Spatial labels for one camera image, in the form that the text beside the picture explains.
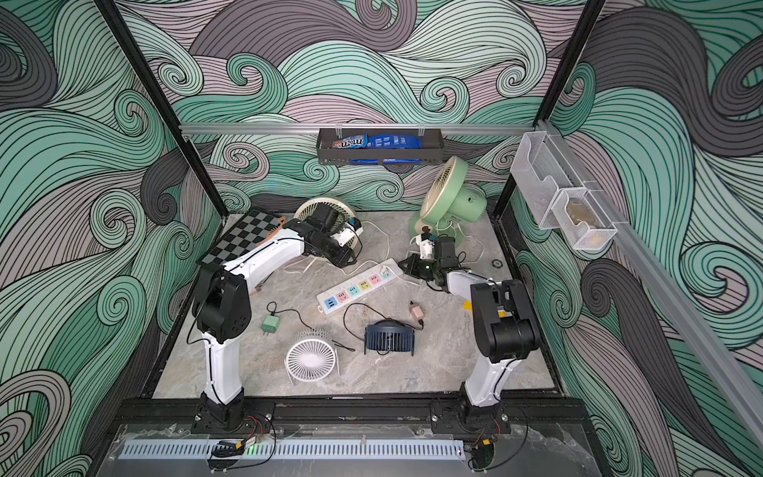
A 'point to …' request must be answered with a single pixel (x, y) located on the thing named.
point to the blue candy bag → (379, 141)
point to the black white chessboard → (252, 227)
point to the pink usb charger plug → (417, 312)
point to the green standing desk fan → (449, 203)
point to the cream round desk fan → (341, 208)
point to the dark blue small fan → (389, 335)
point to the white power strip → (353, 288)
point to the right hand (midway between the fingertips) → (402, 263)
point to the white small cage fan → (313, 358)
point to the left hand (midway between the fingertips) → (351, 252)
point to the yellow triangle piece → (467, 305)
